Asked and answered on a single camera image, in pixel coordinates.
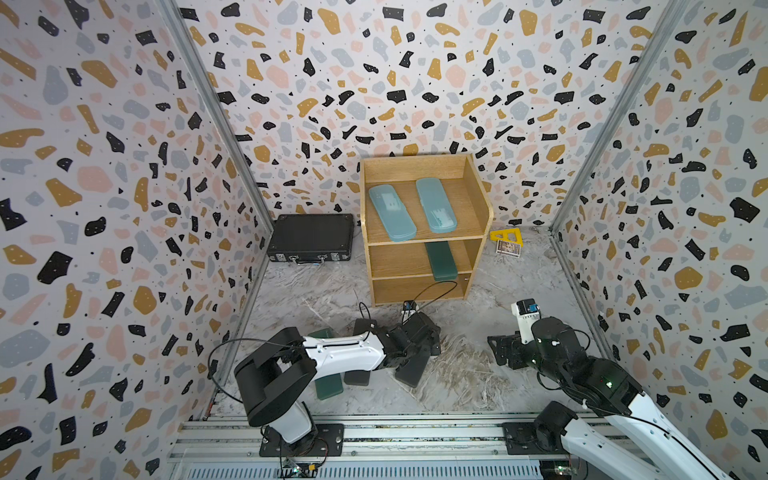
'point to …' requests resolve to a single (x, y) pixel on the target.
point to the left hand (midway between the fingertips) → (430, 340)
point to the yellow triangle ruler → (512, 236)
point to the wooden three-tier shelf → (425, 218)
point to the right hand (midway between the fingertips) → (501, 337)
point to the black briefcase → (319, 236)
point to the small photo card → (508, 248)
